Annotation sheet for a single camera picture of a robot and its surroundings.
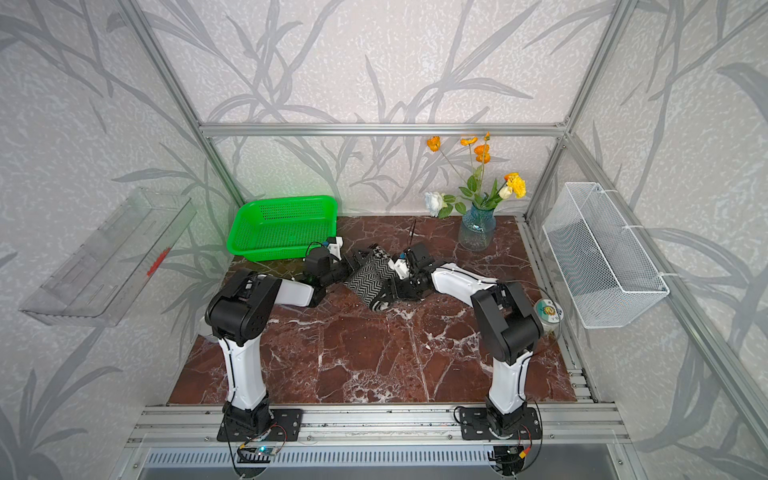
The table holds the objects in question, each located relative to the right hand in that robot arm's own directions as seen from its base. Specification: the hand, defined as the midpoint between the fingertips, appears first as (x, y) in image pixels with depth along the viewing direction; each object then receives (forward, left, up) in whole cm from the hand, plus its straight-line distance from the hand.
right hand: (386, 295), depth 91 cm
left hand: (+13, +6, +3) cm, 14 cm away
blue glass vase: (+23, -31, +5) cm, 39 cm away
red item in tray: (-5, +51, +26) cm, 57 cm away
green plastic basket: (+33, +44, -5) cm, 55 cm away
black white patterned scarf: (+6, +6, +1) cm, 8 cm away
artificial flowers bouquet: (+19, -17, +19) cm, 32 cm away
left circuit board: (-38, +29, -5) cm, 48 cm away
